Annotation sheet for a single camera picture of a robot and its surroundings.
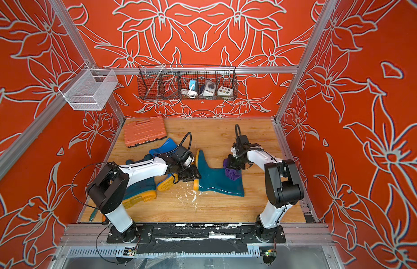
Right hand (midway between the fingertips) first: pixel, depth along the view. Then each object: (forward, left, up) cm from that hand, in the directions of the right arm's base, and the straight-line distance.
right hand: (224, 166), depth 91 cm
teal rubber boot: (-7, +5, -2) cm, 9 cm away
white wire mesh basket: (+30, +75, +30) cm, 86 cm away
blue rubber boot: (-11, +29, +3) cm, 31 cm away
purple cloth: (-6, -4, +2) cm, 7 cm away
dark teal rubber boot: (-16, +41, +2) cm, 44 cm away
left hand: (-7, +13, +1) cm, 15 cm away
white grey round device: (+32, +8, +28) cm, 44 cm away
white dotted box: (+34, 0, +25) cm, 43 cm away
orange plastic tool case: (+24, +54, +1) cm, 59 cm away
